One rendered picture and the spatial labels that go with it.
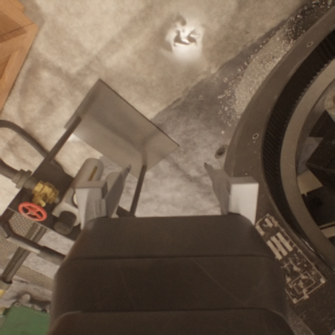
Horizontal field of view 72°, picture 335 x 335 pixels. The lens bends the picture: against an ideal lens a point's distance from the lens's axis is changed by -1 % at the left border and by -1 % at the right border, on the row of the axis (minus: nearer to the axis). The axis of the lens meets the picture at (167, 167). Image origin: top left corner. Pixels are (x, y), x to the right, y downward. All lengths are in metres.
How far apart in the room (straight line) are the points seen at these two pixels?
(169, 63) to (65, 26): 0.36
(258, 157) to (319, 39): 0.26
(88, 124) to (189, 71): 0.48
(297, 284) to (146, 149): 0.89
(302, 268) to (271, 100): 0.30
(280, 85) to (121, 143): 0.75
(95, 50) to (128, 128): 0.32
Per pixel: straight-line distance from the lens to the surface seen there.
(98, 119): 1.04
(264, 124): 0.44
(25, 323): 3.24
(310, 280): 0.27
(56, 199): 0.74
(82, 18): 0.93
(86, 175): 0.79
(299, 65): 0.53
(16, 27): 0.88
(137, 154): 1.10
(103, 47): 0.93
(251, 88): 0.93
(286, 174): 0.42
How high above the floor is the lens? 0.84
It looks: 48 degrees down
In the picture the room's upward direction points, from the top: 171 degrees counter-clockwise
